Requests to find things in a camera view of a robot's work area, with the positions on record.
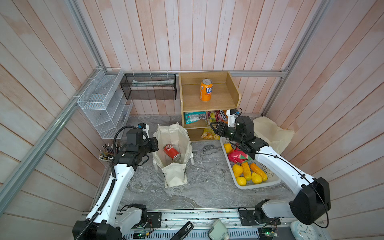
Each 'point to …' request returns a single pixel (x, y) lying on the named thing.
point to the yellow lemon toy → (241, 181)
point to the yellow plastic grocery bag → (266, 129)
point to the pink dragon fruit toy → (238, 156)
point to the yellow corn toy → (247, 173)
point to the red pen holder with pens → (106, 152)
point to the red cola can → (171, 152)
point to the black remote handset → (184, 232)
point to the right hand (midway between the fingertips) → (212, 124)
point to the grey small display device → (218, 231)
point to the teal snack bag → (190, 117)
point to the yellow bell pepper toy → (237, 170)
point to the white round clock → (301, 231)
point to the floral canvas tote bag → (178, 137)
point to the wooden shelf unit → (226, 95)
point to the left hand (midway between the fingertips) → (157, 143)
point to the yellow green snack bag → (213, 119)
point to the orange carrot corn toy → (254, 168)
